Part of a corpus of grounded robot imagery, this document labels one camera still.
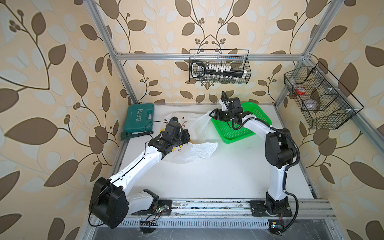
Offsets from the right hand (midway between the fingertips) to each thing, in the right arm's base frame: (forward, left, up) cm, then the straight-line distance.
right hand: (212, 114), depth 96 cm
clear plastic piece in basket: (-8, -52, +14) cm, 54 cm away
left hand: (-18, +15, +5) cm, 24 cm away
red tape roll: (-2, -47, +19) cm, 51 cm away
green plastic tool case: (+6, +52, -8) cm, 53 cm away
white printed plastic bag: (-26, +12, +1) cm, 29 cm away
